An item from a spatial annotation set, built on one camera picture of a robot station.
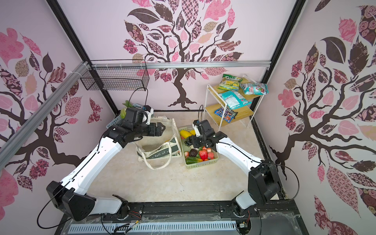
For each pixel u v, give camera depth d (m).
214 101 0.83
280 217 0.72
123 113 1.01
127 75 0.95
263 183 0.43
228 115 0.94
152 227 0.70
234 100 0.76
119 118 1.07
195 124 0.76
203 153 0.90
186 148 0.95
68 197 0.37
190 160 0.85
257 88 0.78
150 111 0.68
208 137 0.63
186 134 0.96
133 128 0.56
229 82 0.86
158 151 0.82
